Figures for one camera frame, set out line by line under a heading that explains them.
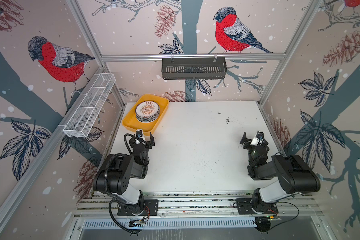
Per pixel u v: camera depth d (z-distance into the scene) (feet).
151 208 2.39
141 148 2.31
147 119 3.50
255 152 2.29
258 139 2.43
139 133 2.50
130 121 3.59
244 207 2.39
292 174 1.50
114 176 1.49
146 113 3.54
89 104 2.60
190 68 3.50
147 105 3.74
